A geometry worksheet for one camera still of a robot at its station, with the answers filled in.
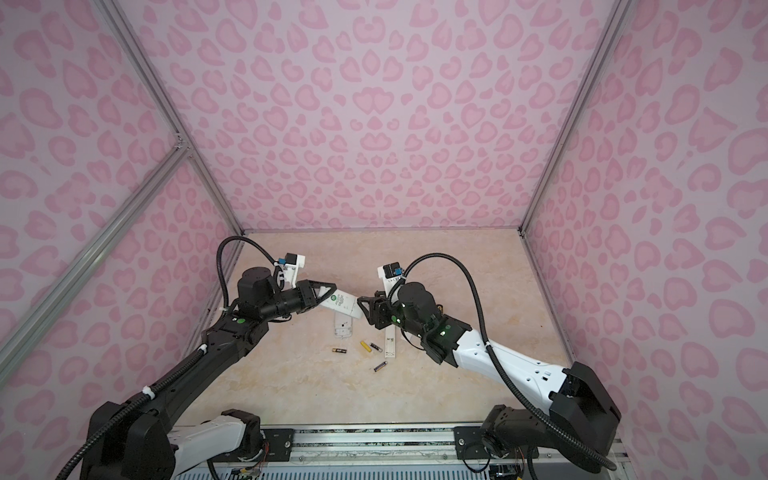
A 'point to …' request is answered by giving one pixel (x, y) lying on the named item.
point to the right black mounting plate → (469, 444)
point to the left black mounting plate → (279, 443)
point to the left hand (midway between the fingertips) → (336, 284)
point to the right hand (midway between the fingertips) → (366, 297)
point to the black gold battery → (339, 350)
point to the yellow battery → (365, 346)
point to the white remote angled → (342, 326)
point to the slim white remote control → (390, 340)
